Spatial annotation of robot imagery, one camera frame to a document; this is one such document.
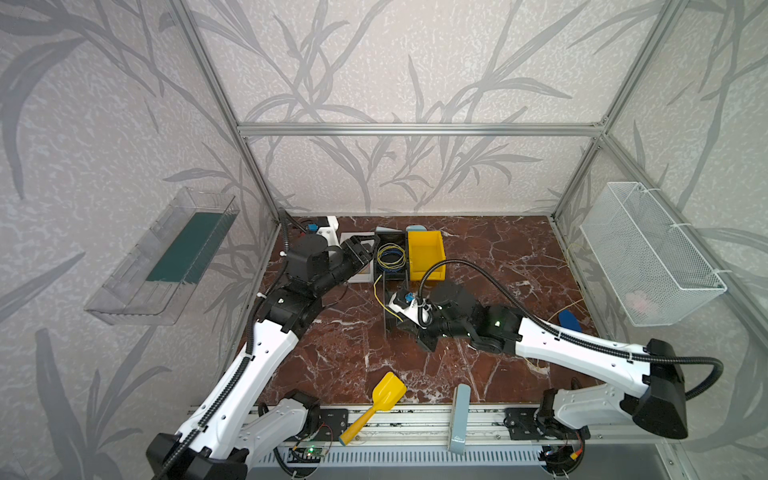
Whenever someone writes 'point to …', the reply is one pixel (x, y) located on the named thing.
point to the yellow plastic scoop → (385, 397)
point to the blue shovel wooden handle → (568, 320)
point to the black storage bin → (400, 237)
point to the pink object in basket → (638, 300)
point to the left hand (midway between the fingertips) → (383, 234)
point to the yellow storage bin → (426, 249)
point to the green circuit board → (315, 451)
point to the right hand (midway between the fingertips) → (400, 314)
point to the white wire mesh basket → (654, 272)
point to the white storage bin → (366, 275)
